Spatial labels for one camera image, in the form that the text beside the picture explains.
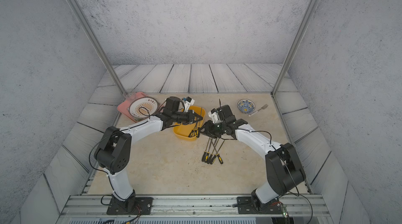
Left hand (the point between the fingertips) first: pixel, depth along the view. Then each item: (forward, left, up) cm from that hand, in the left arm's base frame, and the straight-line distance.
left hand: (204, 119), depth 85 cm
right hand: (-7, +2, -1) cm, 8 cm away
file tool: (-13, -4, -16) cm, 21 cm away
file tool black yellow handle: (+2, +8, -16) cm, 18 cm away
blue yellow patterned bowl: (+21, -30, -15) cm, 40 cm away
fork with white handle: (+22, -43, -17) cm, 51 cm away
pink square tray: (+23, +56, -15) cm, 62 cm away
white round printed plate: (+23, +43, -16) cm, 51 cm away
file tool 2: (-17, -9, -17) cm, 25 cm away
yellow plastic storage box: (+3, +14, -16) cm, 21 cm away
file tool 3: (-8, +3, -3) cm, 9 cm away
